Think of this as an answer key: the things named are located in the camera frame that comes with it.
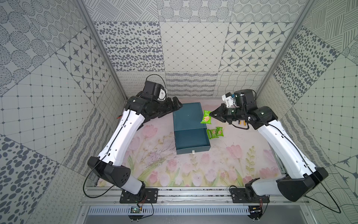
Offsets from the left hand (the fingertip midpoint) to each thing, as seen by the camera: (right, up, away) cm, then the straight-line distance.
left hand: (176, 105), depth 71 cm
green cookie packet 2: (+30, -18, +28) cm, 44 cm away
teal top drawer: (+9, -20, +8) cm, 23 cm away
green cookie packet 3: (+26, -19, +27) cm, 42 cm away
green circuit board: (-21, -55, +1) cm, 59 cm away
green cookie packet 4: (+22, -19, +28) cm, 41 cm away
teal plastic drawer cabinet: (+6, -10, +7) cm, 13 cm away
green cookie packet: (+16, -7, -2) cm, 17 cm away
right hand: (+18, -6, -1) cm, 19 cm away
